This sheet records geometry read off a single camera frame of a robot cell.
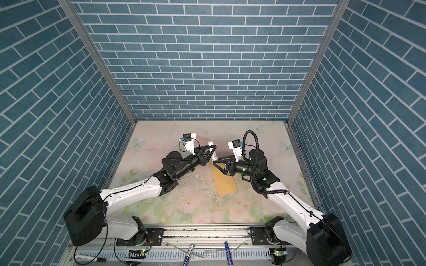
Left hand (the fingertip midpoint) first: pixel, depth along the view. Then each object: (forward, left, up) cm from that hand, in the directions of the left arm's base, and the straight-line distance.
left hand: (215, 148), depth 71 cm
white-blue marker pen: (-36, +12, -27) cm, 47 cm away
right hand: (-4, 0, -5) cm, 6 cm away
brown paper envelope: (-4, -5, -29) cm, 30 cm away
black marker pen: (-35, +56, -28) cm, 72 cm away
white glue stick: (-3, +1, -3) cm, 4 cm away
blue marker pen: (-36, -5, -27) cm, 45 cm away
